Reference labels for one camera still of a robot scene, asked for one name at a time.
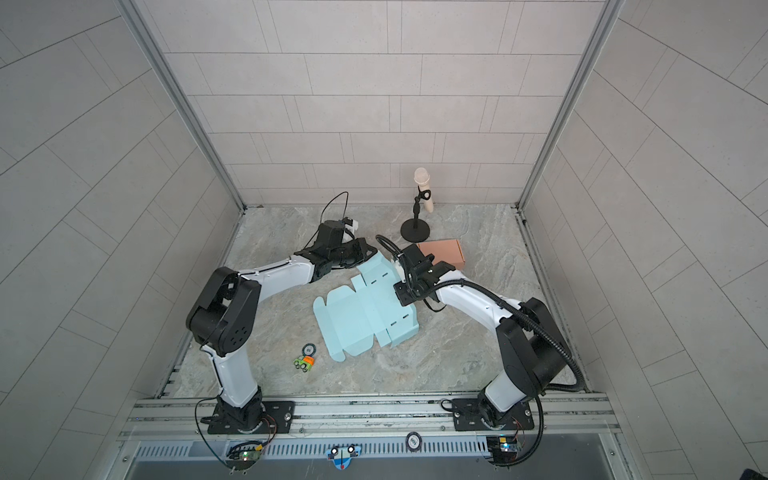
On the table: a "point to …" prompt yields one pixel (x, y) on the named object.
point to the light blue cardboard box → (351, 319)
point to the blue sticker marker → (342, 456)
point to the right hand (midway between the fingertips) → (401, 293)
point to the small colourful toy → (304, 362)
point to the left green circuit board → (246, 459)
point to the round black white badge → (414, 441)
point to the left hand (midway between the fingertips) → (386, 246)
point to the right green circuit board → (503, 448)
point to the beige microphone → (422, 178)
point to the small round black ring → (313, 347)
